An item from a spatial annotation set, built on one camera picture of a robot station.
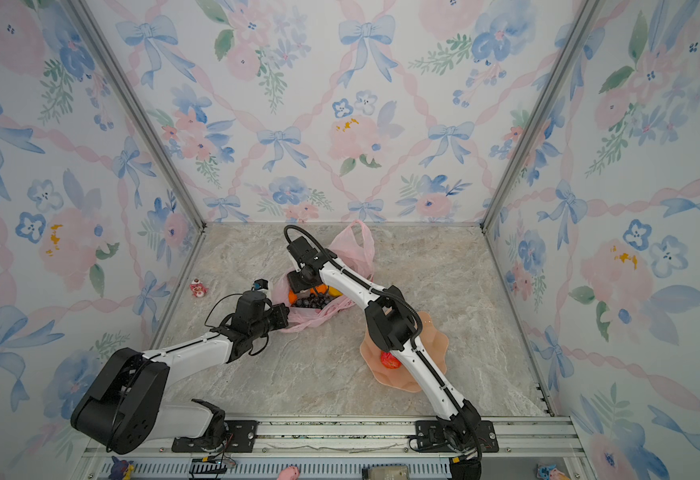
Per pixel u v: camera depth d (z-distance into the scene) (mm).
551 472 677
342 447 733
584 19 693
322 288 977
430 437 733
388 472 663
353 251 960
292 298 915
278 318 805
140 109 863
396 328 643
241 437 746
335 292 961
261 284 816
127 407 424
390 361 813
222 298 765
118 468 659
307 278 778
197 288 977
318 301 927
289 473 686
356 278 676
